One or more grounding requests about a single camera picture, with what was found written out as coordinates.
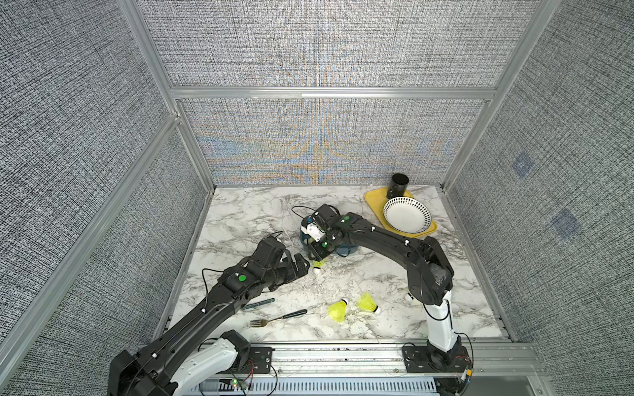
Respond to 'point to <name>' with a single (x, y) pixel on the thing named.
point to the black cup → (397, 186)
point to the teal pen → (269, 300)
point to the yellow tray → (377, 200)
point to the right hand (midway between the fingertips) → (313, 247)
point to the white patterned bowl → (408, 214)
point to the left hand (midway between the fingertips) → (305, 268)
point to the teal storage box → (344, 250)
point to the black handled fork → (262, 322)
